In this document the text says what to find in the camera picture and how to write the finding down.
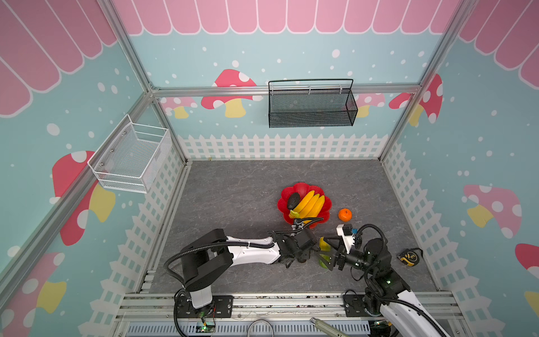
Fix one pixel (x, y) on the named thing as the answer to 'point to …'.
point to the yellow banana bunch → (308, 208)
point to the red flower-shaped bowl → (303, 189)
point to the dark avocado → (293, 200)
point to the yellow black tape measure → (410, 257)
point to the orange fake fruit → (345, 215)
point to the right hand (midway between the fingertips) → (319, 247)
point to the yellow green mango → (323, 246)
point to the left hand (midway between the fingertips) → (304, 251)
